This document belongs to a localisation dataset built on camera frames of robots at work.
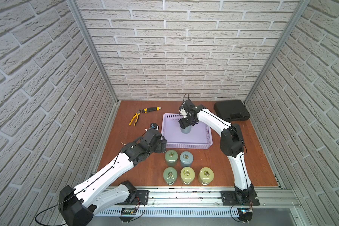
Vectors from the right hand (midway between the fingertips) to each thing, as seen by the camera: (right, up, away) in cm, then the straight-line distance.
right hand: (188, 122), depth 99 cm
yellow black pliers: (-40, +6, +11) cm, 42 cm away
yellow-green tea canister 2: (+7, -28, -25) cm, 38 cm away
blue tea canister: (-1, -6, +1) cm, 6 cm away
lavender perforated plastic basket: (+8, -11, -4) cm, 14 cm away
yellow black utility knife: (-34, +9, +13) cm, 37 cm away
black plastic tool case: (+35, +8, +8) cm, 37 cm away
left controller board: (-35, -47, -27) cm, 64 cm away
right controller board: (+26, -46, -28) cm, 60 cm away
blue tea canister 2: (-3, -20, -19) cm, 28 cm away
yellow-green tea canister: (-3, -27, -25) cm, 37 cm away
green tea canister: (-12, -19, -19) cm, 30 cm away
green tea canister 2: (-12, -27, -26) cm, 39 cm away
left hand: (-18, -9, -21) cm, 29 cm away
